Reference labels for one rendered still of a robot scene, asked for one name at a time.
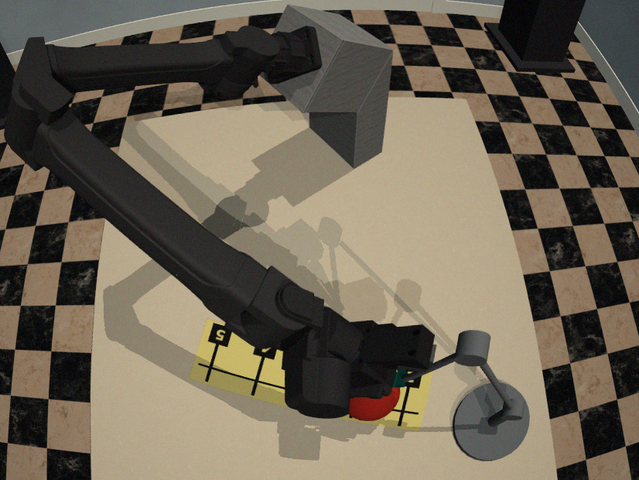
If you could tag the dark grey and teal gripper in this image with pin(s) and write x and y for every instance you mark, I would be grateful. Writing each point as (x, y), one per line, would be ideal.
(376, 391)

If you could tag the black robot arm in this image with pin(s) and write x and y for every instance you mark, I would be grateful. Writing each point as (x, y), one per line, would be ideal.
(228, 282)

